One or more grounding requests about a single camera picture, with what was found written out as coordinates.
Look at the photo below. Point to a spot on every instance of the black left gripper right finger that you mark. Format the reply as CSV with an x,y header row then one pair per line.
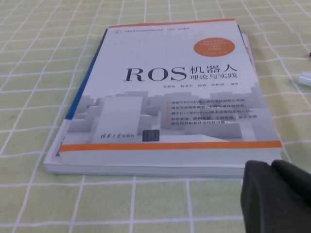
x,y
292,213

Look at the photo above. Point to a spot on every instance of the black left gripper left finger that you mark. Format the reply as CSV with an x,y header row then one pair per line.
x,y
265,200

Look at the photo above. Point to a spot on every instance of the green checkered tablecloth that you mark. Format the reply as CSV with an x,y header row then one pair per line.
x,y
46,47

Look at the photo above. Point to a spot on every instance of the white book under ROS textbook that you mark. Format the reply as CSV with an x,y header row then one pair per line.
x,y
145,171

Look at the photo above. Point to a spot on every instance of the white pen beside holder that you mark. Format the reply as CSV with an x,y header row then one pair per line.
x,y
305,79

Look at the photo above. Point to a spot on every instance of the white ROS textbook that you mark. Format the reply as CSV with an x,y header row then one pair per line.
x,y
170,97

